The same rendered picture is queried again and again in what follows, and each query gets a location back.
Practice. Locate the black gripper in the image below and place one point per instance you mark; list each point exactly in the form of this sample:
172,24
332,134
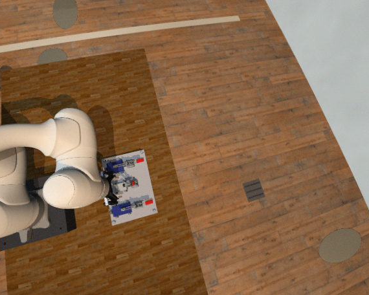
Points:
110,194

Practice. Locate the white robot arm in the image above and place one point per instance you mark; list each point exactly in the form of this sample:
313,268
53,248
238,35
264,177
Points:
70,138

